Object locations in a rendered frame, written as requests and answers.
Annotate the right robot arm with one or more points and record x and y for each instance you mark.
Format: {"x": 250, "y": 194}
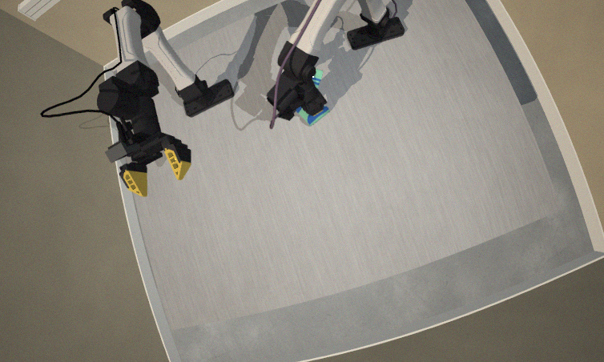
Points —
{"x": 120, "y": 95}

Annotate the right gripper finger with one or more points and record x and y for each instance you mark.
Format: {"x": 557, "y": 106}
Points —
{"x": 180, "y": 169}
{"x": 137, "y": 182}

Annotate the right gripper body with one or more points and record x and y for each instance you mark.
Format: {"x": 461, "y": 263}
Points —
{"x": 150, "y": 148}

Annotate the mint green sock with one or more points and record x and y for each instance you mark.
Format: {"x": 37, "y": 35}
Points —
{"x": 309, "y": 118}

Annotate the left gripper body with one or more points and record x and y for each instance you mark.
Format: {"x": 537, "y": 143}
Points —
{"x": 313, "y": 100}

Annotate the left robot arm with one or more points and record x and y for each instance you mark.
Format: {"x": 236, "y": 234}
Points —
{"x": 308, "y": 39}

